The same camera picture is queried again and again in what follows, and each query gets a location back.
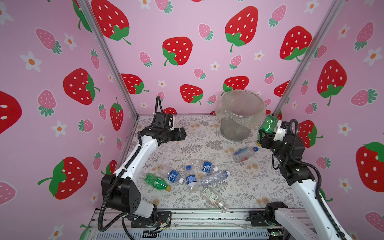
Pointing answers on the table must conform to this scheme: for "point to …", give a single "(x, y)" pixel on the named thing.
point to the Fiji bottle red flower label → (242, 154)
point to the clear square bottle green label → (213, 197)
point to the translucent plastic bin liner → (244, 108)
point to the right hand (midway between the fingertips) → (262, 131)
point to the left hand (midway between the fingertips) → (180, 134)
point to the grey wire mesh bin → (232, 131)
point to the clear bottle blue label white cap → (207, 167)
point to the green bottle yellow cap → (157, 182)
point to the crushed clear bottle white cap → (213, 178)
